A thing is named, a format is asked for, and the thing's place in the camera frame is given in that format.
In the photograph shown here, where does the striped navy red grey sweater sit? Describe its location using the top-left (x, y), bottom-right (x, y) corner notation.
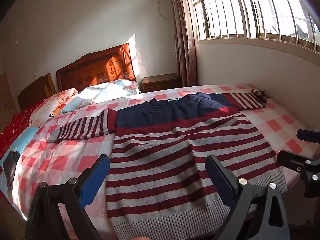
top-left (49, 92), bottom-right (287, 239)

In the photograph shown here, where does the pink checkered bed sheet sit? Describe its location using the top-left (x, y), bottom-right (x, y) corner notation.
top-left (10, 83), bottom-right (320, 238)

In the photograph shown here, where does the small dark folded garment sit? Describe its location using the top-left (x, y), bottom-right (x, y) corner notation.
top-left (251, 89), bottom-right (270, 104)

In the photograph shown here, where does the light blue sheet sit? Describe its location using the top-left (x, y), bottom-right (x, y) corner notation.
top-left (1, 127), bottom-right (39, 169)

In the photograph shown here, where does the red floral bed sheet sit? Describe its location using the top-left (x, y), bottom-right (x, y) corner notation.
top-left (0, 99), bottom-right (44, 158)

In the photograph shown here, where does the orange floral folded quilt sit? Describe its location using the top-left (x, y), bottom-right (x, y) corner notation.
top-left (29, 88), bottom-right (78, 128)

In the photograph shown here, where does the beige louvered wardrobe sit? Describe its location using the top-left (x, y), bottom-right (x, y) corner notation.
top-left (0, 73), bottom-right (17, 131)

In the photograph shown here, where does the barred window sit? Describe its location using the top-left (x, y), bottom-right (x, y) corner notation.
top-left (191, 0), bottom-right (319, 52)

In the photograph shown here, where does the small dark wooden headboard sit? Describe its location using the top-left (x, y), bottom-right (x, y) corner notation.
top-left (17, 73), bottom-right (56, 111)

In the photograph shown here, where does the light blue floral folded quilt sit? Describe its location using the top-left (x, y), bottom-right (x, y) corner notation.
top-left (60, 80), bottom-right (140, 114)

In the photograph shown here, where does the red floral curtain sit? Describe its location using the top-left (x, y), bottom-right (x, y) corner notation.
top-left (171, 0), bottom-right (198, 87)

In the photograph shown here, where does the wooden bedside table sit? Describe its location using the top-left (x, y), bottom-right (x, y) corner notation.
top-left (141, 73), bottom-right (178, 93)

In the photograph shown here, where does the large carved wooden headboard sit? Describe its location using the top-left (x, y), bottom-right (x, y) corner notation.
top-left (56, 43), bottom-right (136, 92)

